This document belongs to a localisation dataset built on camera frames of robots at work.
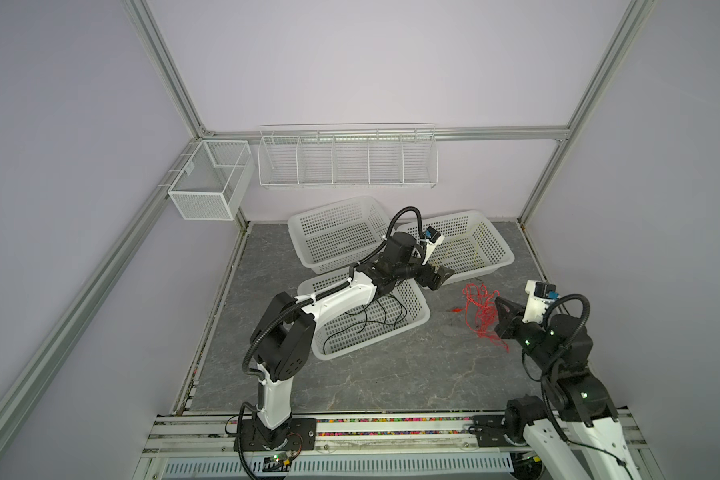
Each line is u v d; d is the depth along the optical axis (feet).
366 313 3.09
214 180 3.39
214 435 2.48
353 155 3.20
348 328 3.00
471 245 3.69
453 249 3.66
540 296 1.94
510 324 2.00
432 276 2.46
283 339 1.59
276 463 2.37
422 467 5.17
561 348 1.61
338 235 3.79
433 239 2.37
